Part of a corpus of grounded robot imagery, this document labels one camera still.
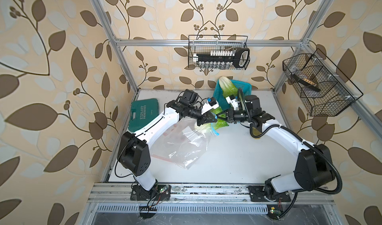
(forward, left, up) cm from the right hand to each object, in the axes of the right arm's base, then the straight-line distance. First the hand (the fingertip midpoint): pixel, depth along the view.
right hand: (216, 116), depth 78 cm
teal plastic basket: (+7, -3, +5) cm, 9 cm away
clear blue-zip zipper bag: (-11, +9, -6) cm, 16 cm away
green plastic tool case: (+18, +49, -16) cm, 54 cm away
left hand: (-2, +2, +2) cm, 4 cm away
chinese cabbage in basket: (+32, -13, -11) cm, 37 cm away
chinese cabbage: (-6, +3, -1) cm, 7 cm away
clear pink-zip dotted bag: (-15, +22, +1) cm, 27 cm away
